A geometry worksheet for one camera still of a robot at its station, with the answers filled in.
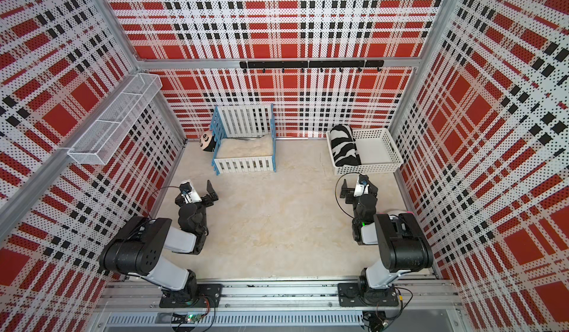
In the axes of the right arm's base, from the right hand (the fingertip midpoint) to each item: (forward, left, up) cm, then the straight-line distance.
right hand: (358, 179), depth 91 cm
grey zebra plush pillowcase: (+19, +3, -1) cm, 19 cm away
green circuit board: (-47, +59, -8) cm, 76 cm away
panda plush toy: (+26, +72, -3) cm, 76 cm away
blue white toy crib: (+38, +58, -13) cm, 70 cm away
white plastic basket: (+25, -16, -10) cm, 31 cm away
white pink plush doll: (-9, -23, -13) cm, 27 cm away
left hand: (-3, +65, +2) cm, 65 cm away
